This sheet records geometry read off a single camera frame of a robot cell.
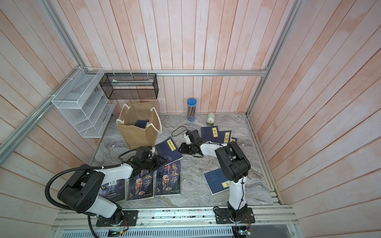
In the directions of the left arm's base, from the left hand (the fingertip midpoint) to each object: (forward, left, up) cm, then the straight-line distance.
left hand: (165, 163), depth 90 cm
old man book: (-13, +13, -2) cm, 19 cm away
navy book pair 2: (+11, 0, -2) cm, 12 cm away
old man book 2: (-9, -2, -2) cm, 10 cm away
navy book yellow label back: (+25, -30, -2) cm, 39 cm away
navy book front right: (-10, -31, -2) cm, 33 cm away
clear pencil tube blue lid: (+38, -16, +16) cm, 44 cm away
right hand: (+11, -8, -1) cm, 14 cm away
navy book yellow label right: (+19, -47, -1) cm, 51 cm away
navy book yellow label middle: (+20, -40, 0) cm, 45 cm away
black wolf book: (-16, +26, 0) cm, 31 cm away
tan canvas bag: (+12, +19, +11) cm, 25 cm away
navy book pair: (+31, +21, +2) cm, 38 cm away
